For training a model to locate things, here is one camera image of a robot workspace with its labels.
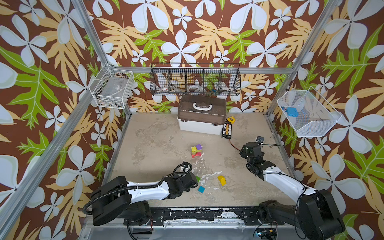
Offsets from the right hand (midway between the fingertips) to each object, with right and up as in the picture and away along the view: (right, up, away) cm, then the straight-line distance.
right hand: (247, 147), depth 89 cm
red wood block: (-30, -5, +6) cm, 31 cm away
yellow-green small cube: (-29, -3, +3) cm, 29 cm away
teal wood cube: (-29, -23, -5) cm, 37 cm away
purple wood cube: (-29, 0, +2) cm, 29 cm away
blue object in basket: (+26, +22, -2) cm, 34 cm away
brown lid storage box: (-26, +20, +5) cm, 34 cm away
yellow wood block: (-16, -19, -3) cm, 25 cm away
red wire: (-5, -1, +13) cm, 14 cm away
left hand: (-37, -18, -3) cm, 41 cm away
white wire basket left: (-81, +35, -2) cm, 88 cm away
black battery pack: (-8, +10, +19) cm, 23 cm away
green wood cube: (-30, -19, 0) cm, 35 cm away
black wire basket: (-31, +45, +10) cm, 55 cm away
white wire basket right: (+32, +18, -10) cm, 39 cm away
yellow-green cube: (-32, -2, +2) cm, 33 cm away
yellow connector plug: (-3, +18, +26) cm, 32 cm away
